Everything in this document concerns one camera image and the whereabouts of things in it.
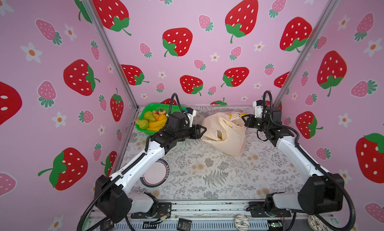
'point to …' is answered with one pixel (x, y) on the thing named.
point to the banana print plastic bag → (226, 131)
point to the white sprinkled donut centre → (241, 222)
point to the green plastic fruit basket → (160, 111)
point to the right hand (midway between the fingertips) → (242, 115)
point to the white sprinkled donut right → (316, 223)
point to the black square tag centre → (184, 225)
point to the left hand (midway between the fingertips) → (203, 128)
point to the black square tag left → (107, 225)
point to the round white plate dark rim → (156, 175)
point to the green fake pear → (149, 115)
